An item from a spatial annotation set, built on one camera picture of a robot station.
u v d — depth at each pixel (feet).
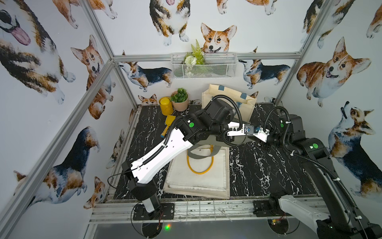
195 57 2.68
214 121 1.45
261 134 1.84
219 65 3.03
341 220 1.25
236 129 1.61
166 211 2.41
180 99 3.50
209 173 2.74
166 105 3.59
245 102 3.04
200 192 2.56
